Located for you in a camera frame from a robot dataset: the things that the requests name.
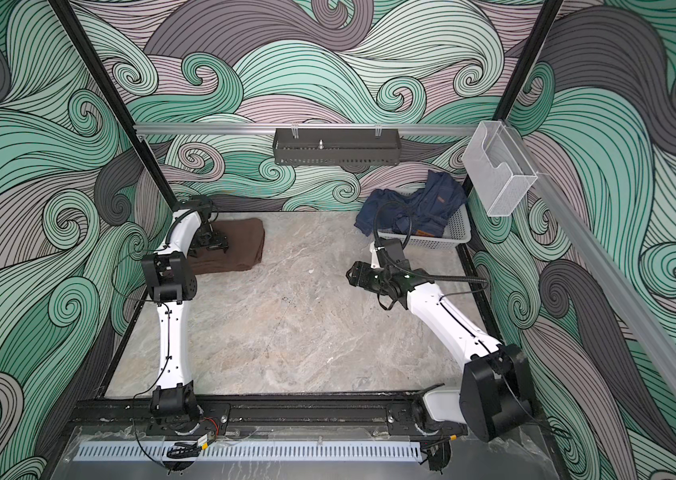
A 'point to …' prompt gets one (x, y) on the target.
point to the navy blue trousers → (429, 206)
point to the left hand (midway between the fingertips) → (211, 247)
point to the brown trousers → (245, 237)
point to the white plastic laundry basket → (457, 232)
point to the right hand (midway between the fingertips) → (355, 276)
